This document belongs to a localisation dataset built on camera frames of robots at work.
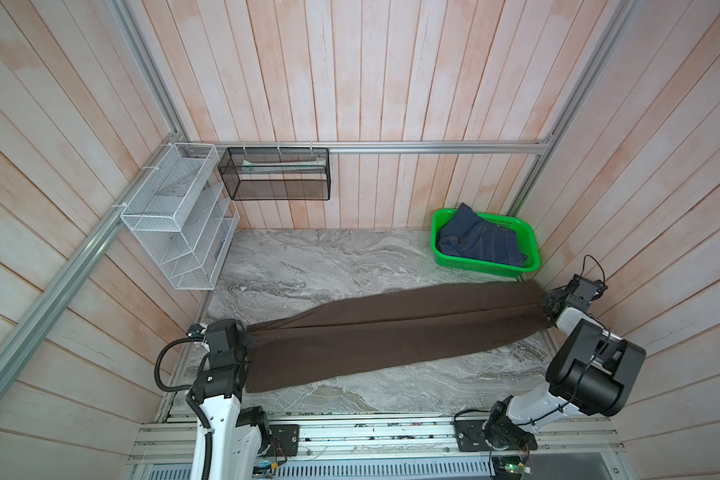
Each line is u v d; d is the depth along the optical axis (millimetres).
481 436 731
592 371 476
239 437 600
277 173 1032
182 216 698
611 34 715
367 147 949
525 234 1079
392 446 730
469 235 1079
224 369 555
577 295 699
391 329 897
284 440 730
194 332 667
